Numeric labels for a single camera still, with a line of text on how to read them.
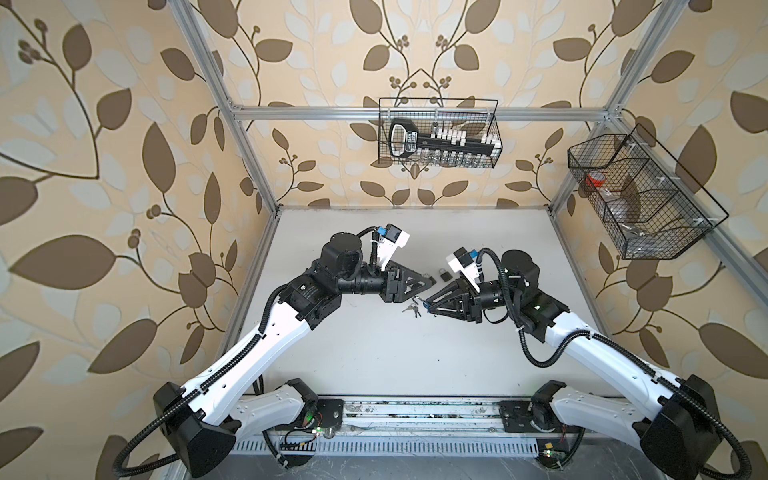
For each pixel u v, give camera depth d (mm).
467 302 588
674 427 375
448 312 613
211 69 818
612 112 890
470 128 938
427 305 616
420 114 908
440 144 838
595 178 875
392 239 569
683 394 396
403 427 736
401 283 551
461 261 584
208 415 381
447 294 620
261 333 440
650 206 732
